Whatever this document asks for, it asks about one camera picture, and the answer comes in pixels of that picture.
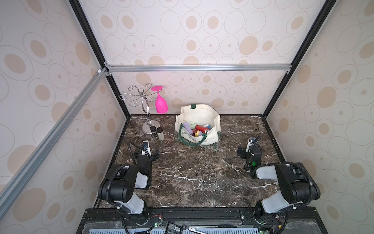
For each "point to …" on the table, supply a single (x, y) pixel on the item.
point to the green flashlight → (192, 126)
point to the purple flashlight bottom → (188, 127)
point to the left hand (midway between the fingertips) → (151, 144)
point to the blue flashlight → (208, 126)
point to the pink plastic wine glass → (161, 105)
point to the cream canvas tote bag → (203, 115)
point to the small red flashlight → (203, 129)
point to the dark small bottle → (153, 128)
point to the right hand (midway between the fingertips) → (255, 146)
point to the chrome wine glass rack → (149, 126)
